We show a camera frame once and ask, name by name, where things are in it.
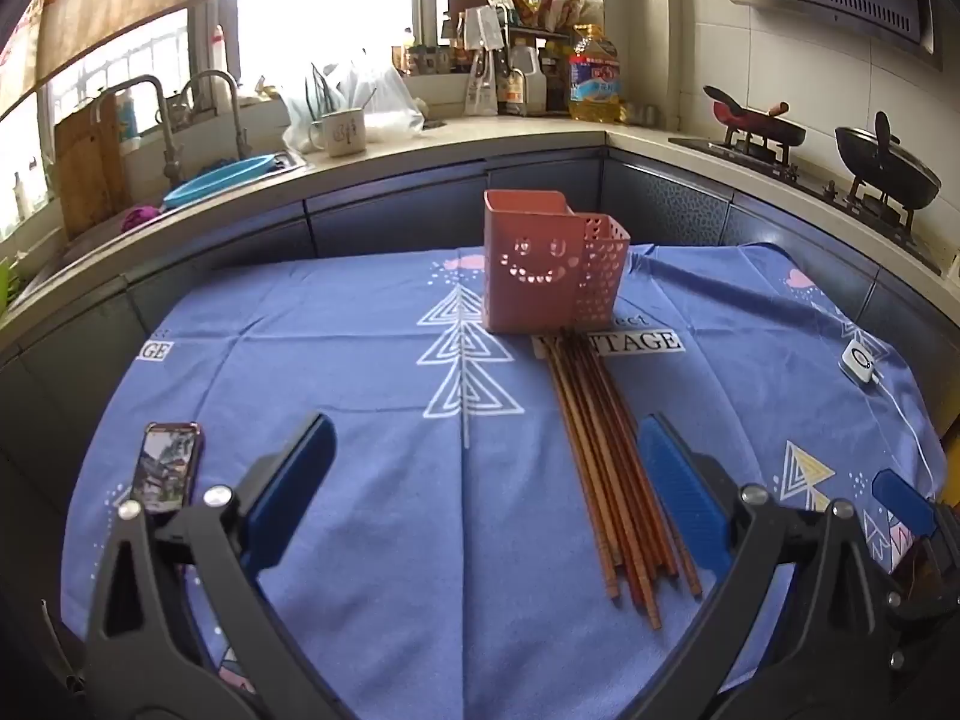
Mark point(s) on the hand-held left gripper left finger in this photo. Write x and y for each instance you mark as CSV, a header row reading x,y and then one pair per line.
x,y
294,486

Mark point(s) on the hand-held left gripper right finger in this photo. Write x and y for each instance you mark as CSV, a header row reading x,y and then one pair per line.
x,y
681,495

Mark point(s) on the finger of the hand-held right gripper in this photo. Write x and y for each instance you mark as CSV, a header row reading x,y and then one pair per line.
x,y
901,499
919,619

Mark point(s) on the bundle of brown wooden chopsticks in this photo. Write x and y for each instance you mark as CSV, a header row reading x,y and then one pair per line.
x,y
600,465

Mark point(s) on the pink plastic utensil holder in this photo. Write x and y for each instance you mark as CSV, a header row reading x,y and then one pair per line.
x,y
525,277

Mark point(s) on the blue printed tablecloth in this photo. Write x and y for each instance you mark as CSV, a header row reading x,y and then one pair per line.
x,y
375,390

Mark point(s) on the red smartphone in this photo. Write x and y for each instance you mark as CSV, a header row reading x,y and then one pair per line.
x,y
165,465

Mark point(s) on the purple scrubber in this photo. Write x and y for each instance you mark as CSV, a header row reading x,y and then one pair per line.
x,y
141,219

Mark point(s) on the stainless steel sink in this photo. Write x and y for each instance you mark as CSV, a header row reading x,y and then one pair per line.
x,y
90,244

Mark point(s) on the blue plastic basin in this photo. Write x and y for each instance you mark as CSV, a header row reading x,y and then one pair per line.
x,y
217,178

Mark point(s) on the black wok with lid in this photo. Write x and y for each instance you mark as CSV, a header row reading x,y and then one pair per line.
x,y
889,169

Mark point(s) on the black gas stove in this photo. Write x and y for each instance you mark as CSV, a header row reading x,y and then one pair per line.
x,y
810,180

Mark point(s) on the white mug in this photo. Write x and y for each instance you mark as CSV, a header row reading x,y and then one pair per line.
x,y
341,133

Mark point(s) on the steel arched faucet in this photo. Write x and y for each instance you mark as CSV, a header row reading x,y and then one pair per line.
x,y
238,127
169,142

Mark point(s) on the wooden cutting board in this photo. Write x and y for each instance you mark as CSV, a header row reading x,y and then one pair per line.
x,y
86,172

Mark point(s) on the red frying pan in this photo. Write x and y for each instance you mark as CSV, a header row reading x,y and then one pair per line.
x,y
757,124

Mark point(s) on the small steel pot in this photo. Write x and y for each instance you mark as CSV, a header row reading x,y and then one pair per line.
x,y
645,115

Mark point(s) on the clear plastic bag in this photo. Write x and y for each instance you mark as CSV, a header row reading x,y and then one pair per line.
x,y
390,101

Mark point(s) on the green onions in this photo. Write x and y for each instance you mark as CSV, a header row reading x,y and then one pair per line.
x,y
321,90

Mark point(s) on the blue label bottle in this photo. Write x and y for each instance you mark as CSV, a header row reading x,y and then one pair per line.
x,y
127,116

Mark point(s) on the yellow cooking oil bottle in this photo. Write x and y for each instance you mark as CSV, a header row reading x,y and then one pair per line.
x,y
595,82

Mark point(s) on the white plastic jug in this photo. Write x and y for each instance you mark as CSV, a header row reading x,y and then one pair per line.
x,y
525,82

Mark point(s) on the white bottle red cap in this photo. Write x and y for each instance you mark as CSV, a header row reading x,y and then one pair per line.
x,y
223,49

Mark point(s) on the black metal rack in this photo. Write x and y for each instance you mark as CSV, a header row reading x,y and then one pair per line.
x,y
559,67

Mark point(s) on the row of spice jars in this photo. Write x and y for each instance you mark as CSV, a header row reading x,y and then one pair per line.
x,y
424,60

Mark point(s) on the white knife package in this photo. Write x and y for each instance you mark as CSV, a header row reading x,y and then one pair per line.
x,y
480,67

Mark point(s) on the narrow patterned roller blind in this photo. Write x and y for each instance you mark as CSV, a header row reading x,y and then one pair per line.
x,y
22,52

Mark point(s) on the wide patterned roller blind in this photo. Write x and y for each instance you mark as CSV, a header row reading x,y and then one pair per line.
x,y
127,0

